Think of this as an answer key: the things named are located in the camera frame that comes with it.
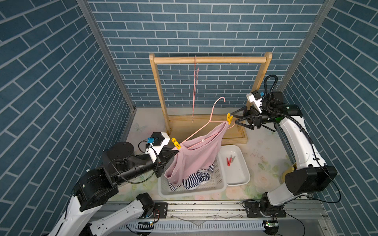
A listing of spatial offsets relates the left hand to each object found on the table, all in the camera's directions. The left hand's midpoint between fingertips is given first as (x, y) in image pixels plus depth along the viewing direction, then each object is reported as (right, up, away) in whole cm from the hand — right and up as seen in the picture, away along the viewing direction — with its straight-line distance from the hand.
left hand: (181, 151), depth 51 cm
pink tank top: (-4, -12, +11) cm, 17 cm away
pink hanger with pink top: (+9, -3, +17) cm, 20 cm away
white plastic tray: (+30, -19, +38) cm, 52 cm away
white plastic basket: (+17, -24, +30) cm, 42 cm away
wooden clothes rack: (-5, +5, +53) cm, 53 cm away
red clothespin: (+26, -15, +39) cm, 49 cm away
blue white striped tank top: (+5, -20, +24) cm, 31 cm away
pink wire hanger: (+5, +42, +49) cm, 65 cm away
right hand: (+23, +11, +13) cm, 28 cm away
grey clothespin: (+28, -13, +40) cm, 50 cm away
